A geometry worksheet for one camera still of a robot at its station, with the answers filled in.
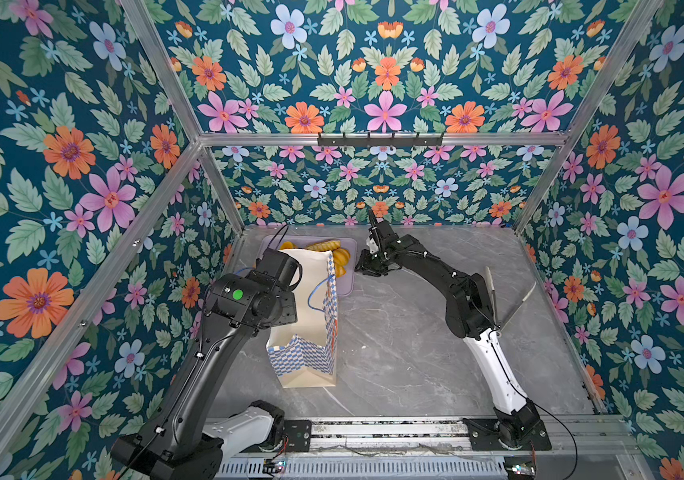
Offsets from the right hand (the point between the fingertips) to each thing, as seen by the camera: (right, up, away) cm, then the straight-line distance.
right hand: (357, 266), depth 100 cm
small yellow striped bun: (-6, +3, +6) cm, 9 cm away
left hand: (-16, -8, -33) cm, 37 cm away
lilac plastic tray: (-4, -7, +1) cm, 8 cm away
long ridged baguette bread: (-11, +7, +8) cm, 15 cm away
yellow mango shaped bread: (-25, +7, +6) cm, 27 cm away
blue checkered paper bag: (-12, -21, -28) cm, 37 cm away
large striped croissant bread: (-6, -2, +4) cm, 7 cm away
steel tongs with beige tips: (+45, -7, -3) cm, 45 cm away
